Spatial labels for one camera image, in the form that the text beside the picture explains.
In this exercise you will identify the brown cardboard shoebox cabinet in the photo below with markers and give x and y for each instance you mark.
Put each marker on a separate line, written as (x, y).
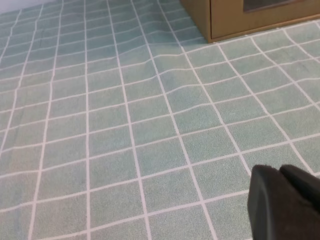
(200, 12)

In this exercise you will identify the cyan checkered tablecloth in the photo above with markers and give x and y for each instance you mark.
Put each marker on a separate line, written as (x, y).
(118, 121)

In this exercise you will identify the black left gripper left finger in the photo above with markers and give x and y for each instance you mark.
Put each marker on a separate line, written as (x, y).
(276, 210)

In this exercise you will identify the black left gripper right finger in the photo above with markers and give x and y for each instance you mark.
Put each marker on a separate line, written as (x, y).
(305, 183)

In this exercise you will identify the lower cardboard drawer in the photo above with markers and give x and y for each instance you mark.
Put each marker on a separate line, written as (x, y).
(231, 18)

